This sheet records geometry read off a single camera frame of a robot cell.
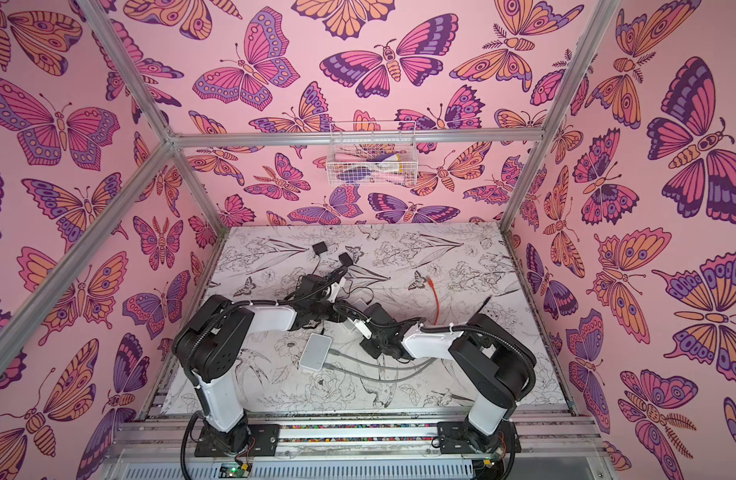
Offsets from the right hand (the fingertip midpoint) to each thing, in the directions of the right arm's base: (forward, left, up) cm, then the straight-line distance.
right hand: (367, 330), depth 91 cm
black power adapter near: (+28, +9, +1) cm, 30 cm away
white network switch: (-7, +15, 0) cm, 17 cm away
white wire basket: (+45, -2, +33) cm, 56 cm away
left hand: (+7, +4, +1) cm, 8 cm away
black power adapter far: (+33, +19, +1) cm, 38 cm away
